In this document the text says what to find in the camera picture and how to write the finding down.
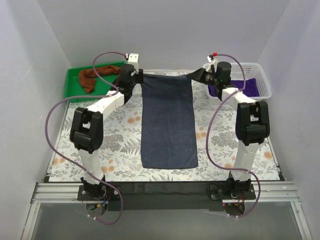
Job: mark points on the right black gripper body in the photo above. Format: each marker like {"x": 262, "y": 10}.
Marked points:
{"x": 204, "y": 76}

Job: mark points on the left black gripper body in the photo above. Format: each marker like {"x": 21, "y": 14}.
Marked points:
{"x": 139, "y": 75}

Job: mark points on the purple towel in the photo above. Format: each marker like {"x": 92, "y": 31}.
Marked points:
{"x": 251, "y": 89}

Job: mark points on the grey blue towel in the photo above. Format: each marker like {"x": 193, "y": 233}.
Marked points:
{"x": 168, "y": 135}

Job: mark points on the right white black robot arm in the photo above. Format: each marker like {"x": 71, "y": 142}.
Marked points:
{"x": 252, "y": 124}

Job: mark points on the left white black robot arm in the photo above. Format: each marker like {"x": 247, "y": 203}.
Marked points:
{"x": 87, "y": 129}

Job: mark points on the white plastic basket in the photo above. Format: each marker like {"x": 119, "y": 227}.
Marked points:
{"x": 252, "y": 70}

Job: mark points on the orange brown towel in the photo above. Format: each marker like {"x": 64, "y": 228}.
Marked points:
{"x": 87, "y": 77}

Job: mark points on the green plastic tray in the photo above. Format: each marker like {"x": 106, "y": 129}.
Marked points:
{"x": 73, "y": 87}

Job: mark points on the floral table mat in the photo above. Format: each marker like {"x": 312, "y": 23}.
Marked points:
{"x": 120, "y": 151}

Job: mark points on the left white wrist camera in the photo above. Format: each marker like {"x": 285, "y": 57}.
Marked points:
{"x": 132, "y": 59}

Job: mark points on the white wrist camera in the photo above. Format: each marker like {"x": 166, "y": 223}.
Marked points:
{"x": 212, "y": 61}
{"x": 132, "y": 59}

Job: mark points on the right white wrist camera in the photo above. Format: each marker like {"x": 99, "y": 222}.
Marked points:
{"x": 212, "y": 61}

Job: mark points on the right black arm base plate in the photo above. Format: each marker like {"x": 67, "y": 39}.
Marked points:
{"x": 217, "y": 191}

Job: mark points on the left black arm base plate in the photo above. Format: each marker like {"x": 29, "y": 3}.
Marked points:
{"x": 107, "y": 194}

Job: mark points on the aluminium frame rail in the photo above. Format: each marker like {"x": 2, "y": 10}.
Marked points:
{"x": 166, "y": 211}

